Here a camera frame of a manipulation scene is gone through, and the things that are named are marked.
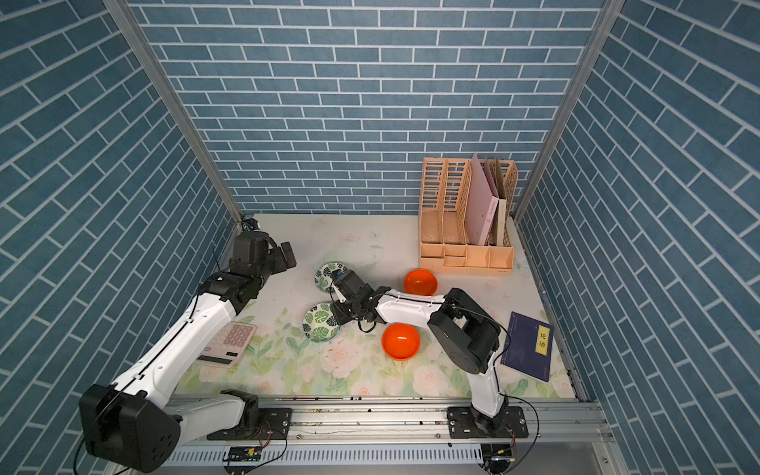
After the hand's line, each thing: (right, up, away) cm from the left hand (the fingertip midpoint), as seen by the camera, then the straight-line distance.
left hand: (283, 250), depth 81 cm
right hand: (+13, -19, +8) cm, 24 cm away
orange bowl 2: (+33, -27, +4) cm, 42 cm away
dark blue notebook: (+71, -29, +6) cm, 76 cm away
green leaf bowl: (+6, -9, +19) cm, 22 cm away
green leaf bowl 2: (+7, -23, +10) cm, 26 cm away
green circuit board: (-6, -50, -9) cm, 51 cm away
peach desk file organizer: (+50, +10, +39) cm, 64 cm away
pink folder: (+57, +14, +7) cm, 59 cm away
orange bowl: (+39, -11, +17) cm, 44 cm away
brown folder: (+63, +15, +6) cm, 65 cm away
